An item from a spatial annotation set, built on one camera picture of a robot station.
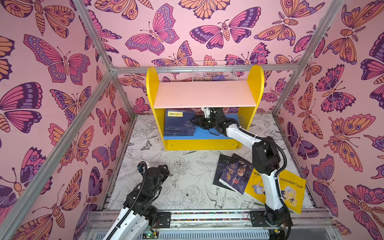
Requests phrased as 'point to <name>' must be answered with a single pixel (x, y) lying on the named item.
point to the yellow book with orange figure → (255, 187)
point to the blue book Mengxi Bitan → (179, 131)
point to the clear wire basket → (216, 76)
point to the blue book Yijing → (179, 133)
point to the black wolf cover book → (223, 161)
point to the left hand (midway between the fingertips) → (167, 166)
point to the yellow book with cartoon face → (292, 188)
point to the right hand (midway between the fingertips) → (192, 119)
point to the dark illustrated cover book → (236, 174)
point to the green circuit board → (148, 236)
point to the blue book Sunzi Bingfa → (178, 135)
